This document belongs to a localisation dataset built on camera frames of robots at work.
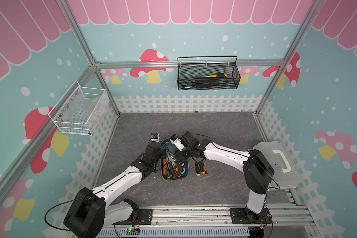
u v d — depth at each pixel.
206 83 0.89
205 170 0.89
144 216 0.74
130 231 0.73
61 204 0.38
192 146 0.66
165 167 0.85
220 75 0.92
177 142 0.78
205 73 0.93
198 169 0.89
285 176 0.76
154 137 0.74
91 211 0.40
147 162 0.64
